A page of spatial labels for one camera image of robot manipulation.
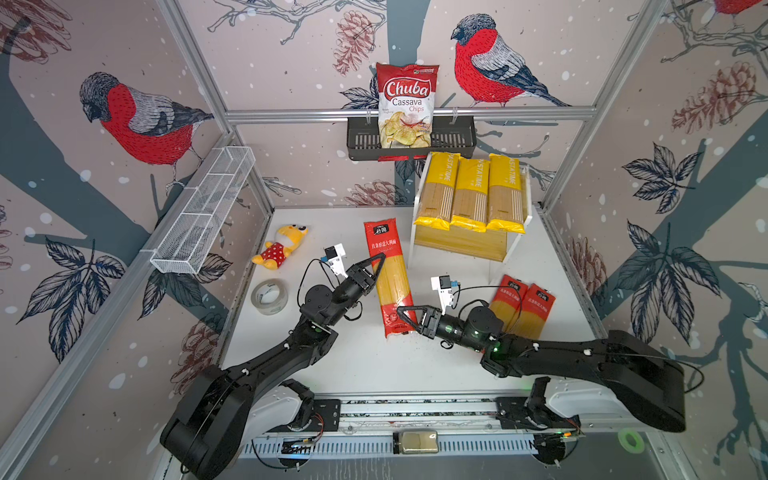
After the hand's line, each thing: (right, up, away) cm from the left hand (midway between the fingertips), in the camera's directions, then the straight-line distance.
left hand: (385, 259), depth 69 cm
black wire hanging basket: (+21, +37, +26) cm, 50 cm away
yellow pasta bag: (+14, +18, +9) cm, 25 cm away
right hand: (+2, -14, 0) cm, 15 cm away
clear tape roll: (-37, -14, +24) cm, 47 cm away
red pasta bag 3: (+46, -18, +21) cm, 54 cm away
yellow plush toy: (-35, +5, +34) cm, 49 cm away
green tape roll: (+59, -44, +1) cm, 73 cm away
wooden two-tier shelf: (+33, +2, +22) cm, 40 cm away
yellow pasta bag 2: (+22, +15, +6) cm, 28 cm away
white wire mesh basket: (-50, +13, +10) cm, 53 cm away
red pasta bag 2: (+38, -16, +22) cm, 47 cm away
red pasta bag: (+2, -5, +1) cm, 6 cm away
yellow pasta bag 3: (+31, +16, +7) cm, 36 cm away
